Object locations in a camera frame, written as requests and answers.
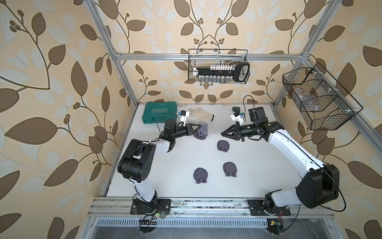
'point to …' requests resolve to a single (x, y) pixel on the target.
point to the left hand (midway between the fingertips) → (198, 125)
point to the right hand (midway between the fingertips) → (222, 134)
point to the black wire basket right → (326, 105)
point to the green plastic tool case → (159, 112)
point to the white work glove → (201, 114)
